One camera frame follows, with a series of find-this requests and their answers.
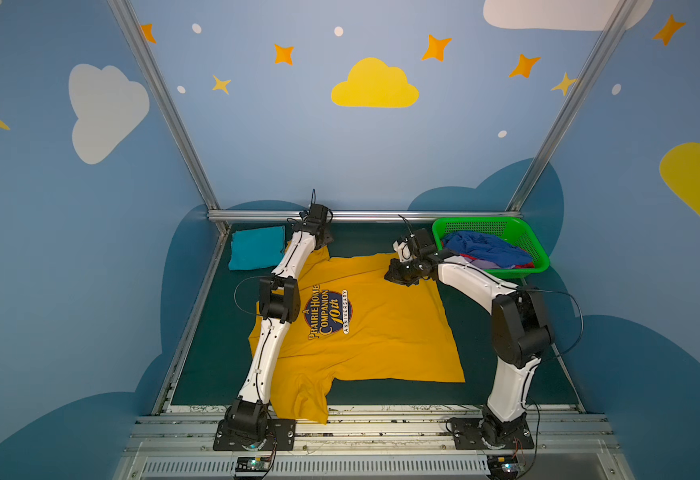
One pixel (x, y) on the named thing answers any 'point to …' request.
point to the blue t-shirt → (488, 247)
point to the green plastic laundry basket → (511, 229)
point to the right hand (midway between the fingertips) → (387, 273)
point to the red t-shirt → (521, 266)
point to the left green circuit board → (252, 464)
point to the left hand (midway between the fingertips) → (325, 237)
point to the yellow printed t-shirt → (356, 322)
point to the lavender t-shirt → (483, 264)
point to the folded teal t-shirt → (257, 248)
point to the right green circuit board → (501, 467)
